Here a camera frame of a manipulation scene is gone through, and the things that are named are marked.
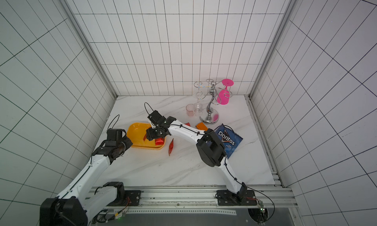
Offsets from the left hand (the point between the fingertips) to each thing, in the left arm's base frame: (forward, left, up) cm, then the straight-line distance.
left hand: (128, 144), depth 86 cm
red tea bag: (+3, -18, -3) cm, 18 cm away
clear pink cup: (+29, -37, 0) cm, 47 cm away
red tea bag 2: (+4, -9, +1) cm, 10 cm away
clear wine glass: (+20, -42, +11) cm, 48 cm away
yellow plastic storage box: (+10, -1, -3) cm, 10 cm away
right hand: (+3, -10, +2) cm, 11 cm away
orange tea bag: (+17, -45, -6) cm, 48 cm away
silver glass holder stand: (+25, -53, +18) cm, 61 cm away
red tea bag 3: (0, -25, -3) cm, 26 cm away
